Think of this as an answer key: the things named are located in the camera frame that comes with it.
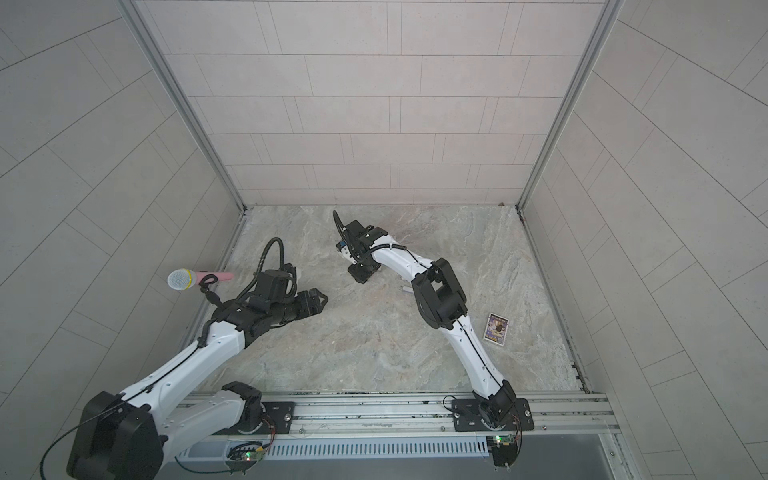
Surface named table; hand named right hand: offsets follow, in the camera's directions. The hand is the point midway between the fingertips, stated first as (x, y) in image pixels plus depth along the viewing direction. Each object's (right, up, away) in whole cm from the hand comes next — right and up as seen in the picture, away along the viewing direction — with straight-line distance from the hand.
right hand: (363, 273), depth 99 cm
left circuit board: (-23, -36, -33) cm, 54 cm away
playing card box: (+40, -14, -14) cm, 45 cm away
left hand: (-9, -5, -15) cm, 18 cm away
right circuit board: (+37, -37, -30) cm, 60 cm away
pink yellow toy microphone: (-37, +3, -31) cm, 48 cm away
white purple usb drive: (+15, -4, -5) cm, 17 cm away
